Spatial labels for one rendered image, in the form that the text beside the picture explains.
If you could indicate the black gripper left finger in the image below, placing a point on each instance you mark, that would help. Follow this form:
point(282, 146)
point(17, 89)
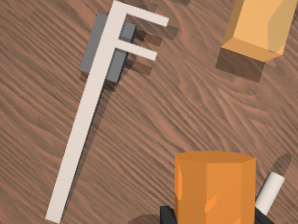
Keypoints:
point(167, 215)

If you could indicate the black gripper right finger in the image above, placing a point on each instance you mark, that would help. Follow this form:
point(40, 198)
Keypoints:
point(260, 218)

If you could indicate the orange hexagonal prism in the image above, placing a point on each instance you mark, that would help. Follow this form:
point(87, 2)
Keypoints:
point(214, 187)

